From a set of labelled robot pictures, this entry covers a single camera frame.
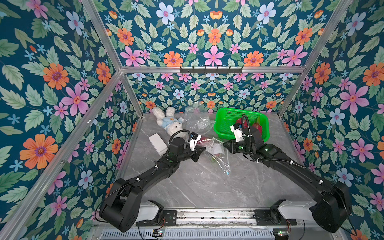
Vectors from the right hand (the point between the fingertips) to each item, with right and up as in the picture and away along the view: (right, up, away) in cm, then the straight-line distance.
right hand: (227, 140), depth 79 cm
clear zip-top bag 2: (-5, -7, +7) cm, 11 cm away
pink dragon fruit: (+13, +12, +27) cm, 32 cm away
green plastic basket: (+4, +14, +36) cm, 39 cm away
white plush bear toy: (-36, +10, +23) cm, 43 cm away
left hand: (-11, -4, +2) cm, 12 cm away
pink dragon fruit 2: (+24, +8, +22) cm, 34 cm away
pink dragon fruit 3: (-13, -1, +14) cm, 19 cm away
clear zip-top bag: (-18, +14, +31) cm, 38 cm away
